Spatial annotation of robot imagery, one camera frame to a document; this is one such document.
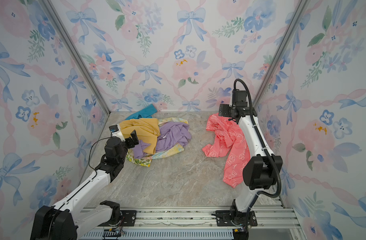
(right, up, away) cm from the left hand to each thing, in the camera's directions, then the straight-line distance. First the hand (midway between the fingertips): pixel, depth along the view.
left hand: (127, 131), depth 81 cm
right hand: (+57, +13, +5) cm, 58 cm away
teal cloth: (+1, +14, +38) cm, 40 cm away
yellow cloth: (+7, +1, +15) cm, 16 cm away
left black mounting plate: (+3, -44, -6) cm, 44 cm away
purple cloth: (+22, -2, +22) cm, 31 cm away
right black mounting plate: (+53, -39, -13) cm, 67 cm away
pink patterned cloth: (+60, -7, +17) cm, 63 cm away
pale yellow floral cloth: (+7, -19, +12) cm, 23 cm away
